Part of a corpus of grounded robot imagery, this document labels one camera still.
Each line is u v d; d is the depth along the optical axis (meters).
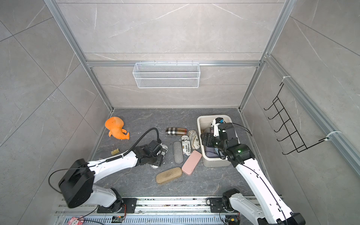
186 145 0.93
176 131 1.01
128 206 0.73
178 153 0.90
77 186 0.42
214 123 0.66
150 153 0.66
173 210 0.73
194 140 0.96
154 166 0.81
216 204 0.73
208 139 0.63
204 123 0.94
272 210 0.38
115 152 0.93
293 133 0.63
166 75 1.00
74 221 0.66
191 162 0.88
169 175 0.81
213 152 0.87
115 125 1.01
